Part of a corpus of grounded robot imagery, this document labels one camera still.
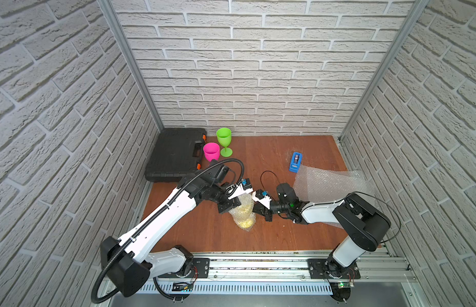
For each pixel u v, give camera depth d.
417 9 0.69
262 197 0.74
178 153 1.02
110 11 0.70
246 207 0.72
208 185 0.52
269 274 0.74
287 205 0.71
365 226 0.46
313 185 0.98
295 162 1.03
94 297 0.35
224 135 1.00
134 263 0.37
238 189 0.60
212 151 0.95
